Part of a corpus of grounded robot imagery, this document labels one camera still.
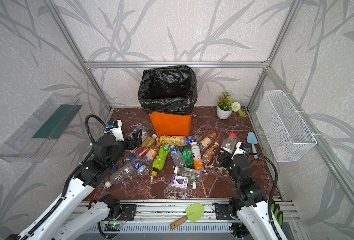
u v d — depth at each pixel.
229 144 0.76
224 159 0.65
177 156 0.91
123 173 0.82
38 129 0.67
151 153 0.89
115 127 0.59
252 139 1.02
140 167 0.84
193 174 0.86
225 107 1.08
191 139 0.98
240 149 0.65
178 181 0.80
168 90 0.99
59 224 0.42
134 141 0.63
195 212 0.75
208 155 0.88
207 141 0.95
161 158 0.87
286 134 0.62
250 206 0.52
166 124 0.98
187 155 0.89
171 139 0.93
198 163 0.86
